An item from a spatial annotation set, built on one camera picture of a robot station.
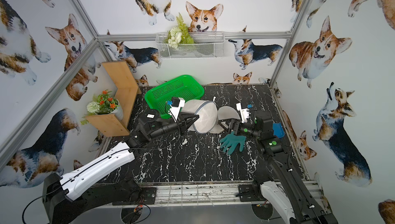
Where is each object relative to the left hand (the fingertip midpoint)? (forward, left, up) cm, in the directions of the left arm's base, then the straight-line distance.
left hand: (197, 112), depth 65 cm
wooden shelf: (+38, +52, -29) cm, 70 cm away
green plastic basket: (+47, +13, -34) cm, 59 cm away
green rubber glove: (+1, -18, -31) cm, 36 cm away
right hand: (0, -13, -6) cm, 14 cm away
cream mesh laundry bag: (+20, -16, -31) cm, 41 cm away
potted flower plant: (+15, +52, -13) cm, 55 cm away
